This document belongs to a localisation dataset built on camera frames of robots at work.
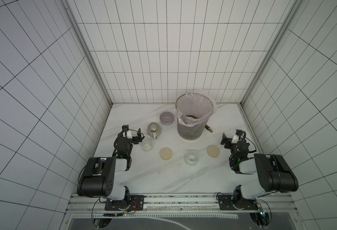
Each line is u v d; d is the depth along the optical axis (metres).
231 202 0.72
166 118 1.07
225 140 0.84
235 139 0.80
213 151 0.96
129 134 0.78
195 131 0.90
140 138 0.81
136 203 0.72
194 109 0.95
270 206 0.72
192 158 0.88
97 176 0.44
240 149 0.68
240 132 0.77
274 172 0.46
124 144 0.69
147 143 0.90
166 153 0.91
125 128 0.76
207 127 0.98
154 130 1.01
